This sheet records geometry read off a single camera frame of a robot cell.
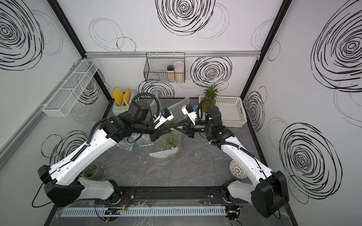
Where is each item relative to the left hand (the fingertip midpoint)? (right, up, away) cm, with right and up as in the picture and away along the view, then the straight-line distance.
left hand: (169, 129), depth 66 cm
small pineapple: (+26, +22, +32) cm, 46 cm away
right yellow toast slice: (-31, +19, +27) cm, 45 cm away
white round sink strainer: (+37, -27, +15) cm, 48 cm away
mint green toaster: (-37, +10, +27) cm, 47 cm away
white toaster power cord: (-33, +16, +27) cm, 46 cm away
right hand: (+3, +1, -1) cm, 3 cm away
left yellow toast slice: (-38, +19, +29) cm, 52 cm away
